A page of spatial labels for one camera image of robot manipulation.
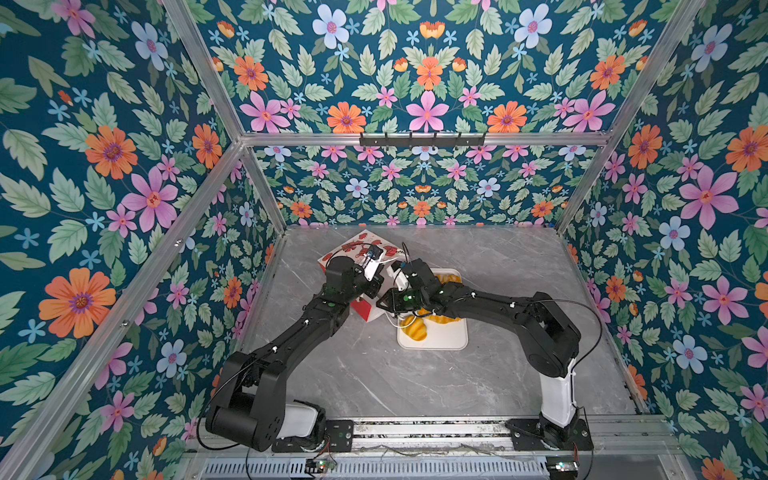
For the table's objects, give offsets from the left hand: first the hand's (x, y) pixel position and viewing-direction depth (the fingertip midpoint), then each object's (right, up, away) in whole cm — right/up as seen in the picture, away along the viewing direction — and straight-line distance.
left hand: (384, 257), depth 83 cm
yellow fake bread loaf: (+20, -7, +16) cm, 27 cm away
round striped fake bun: (+10, -22, +6) cm, 25 cm away
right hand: (-2, -13, +3) cm, 13 cm away
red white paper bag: (-5, -15, +2) cm, 16 cm away
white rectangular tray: (+20, -25, +9) cm, 33 cm away
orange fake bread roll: (+18, -20, +11) cm, 29 cm away
